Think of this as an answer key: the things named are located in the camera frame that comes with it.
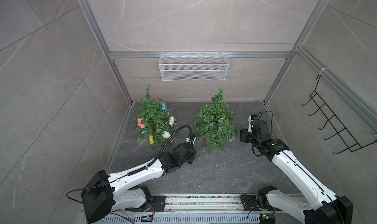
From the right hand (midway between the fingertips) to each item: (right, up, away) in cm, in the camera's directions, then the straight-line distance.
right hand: (244, 131), depth 81 cm
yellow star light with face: (-52, -5, -2) cm, 52 cm away
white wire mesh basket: (-30, +42, +20) cm, 56 cm away
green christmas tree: (-49, +9, -6) cm, 50 cm away
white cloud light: (-44, -2, +1) cm, 44 cm away
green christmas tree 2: (-18, +4, -8) cm, 20 cm away
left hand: (-29, -9, -1) cm, 30 cm away
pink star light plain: (-57, +5, -8) cm, 57 cm away
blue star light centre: (-45, +14, -1) cm, 47 cm away
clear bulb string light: (-16, +2, -9) cm, 18 cm away
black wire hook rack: (+36, -3, -22) cm, 42 cm away
